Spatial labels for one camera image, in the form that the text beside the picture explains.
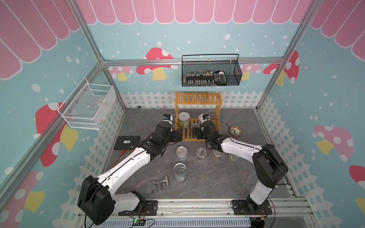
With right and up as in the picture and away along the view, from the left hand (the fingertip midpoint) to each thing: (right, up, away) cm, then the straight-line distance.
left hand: (175, 131), depth 81 cm
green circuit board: (-19, -46, -8) cm, 51 cm away
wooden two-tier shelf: (+12, +16, +39) cm, 44 cm away
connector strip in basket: (+15, +33, +8) cm, 37 cm away
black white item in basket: (+28, +34, +9) cm, 44 cm away
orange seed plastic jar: (+26, -15, +6) cm, 30 cm away
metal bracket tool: (-6, -28, +2) cm, 29 cm away
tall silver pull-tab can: (+3, -21, -5) cm, 22 cm away
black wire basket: (+22, +38, +11) cm, 45 cm away
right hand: (+13, +2, +11) cm, 17 cm away
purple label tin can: (+3, -14, +8) cm, 17 cm away
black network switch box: (-35, -9, +16) cm, 39 cm away
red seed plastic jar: (+15, -14, +8) cm, 22 cm away
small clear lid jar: (+12, +2, +17) cm, 21 cm away
